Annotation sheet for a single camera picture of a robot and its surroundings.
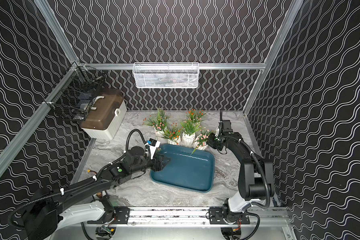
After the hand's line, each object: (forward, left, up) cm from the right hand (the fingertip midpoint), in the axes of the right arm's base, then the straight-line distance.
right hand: (207, 141), depth 92 cm
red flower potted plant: (+2, +21, +5) cm, 22 cm away
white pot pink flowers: (-6, +5, +8) cm, 11 cm away
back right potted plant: (+13, +9, +7) cm, 17 cm away
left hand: (-15, +23, +9) cm, 29 cm away
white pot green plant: (+8, +11, +3) cm, 14 cm away
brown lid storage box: (+13, +64, +10) cm, 66 cm away
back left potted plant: (+13, +31, +4) cm, 34 cm away
